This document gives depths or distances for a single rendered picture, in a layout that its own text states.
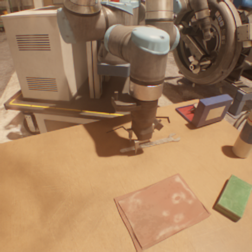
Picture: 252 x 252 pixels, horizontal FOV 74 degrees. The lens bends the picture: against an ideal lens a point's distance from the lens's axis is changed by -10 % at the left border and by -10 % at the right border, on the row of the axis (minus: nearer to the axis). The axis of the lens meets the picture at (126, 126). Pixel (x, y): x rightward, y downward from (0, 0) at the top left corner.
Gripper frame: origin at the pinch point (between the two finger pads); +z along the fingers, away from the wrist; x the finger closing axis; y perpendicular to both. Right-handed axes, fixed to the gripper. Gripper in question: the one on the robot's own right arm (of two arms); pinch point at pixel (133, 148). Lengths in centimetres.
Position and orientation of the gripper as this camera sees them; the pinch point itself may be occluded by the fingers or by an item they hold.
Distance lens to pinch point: 62.9
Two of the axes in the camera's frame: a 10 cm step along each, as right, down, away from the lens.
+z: -0.3, 7.8, 6.2
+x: -3.6, -5.9, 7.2
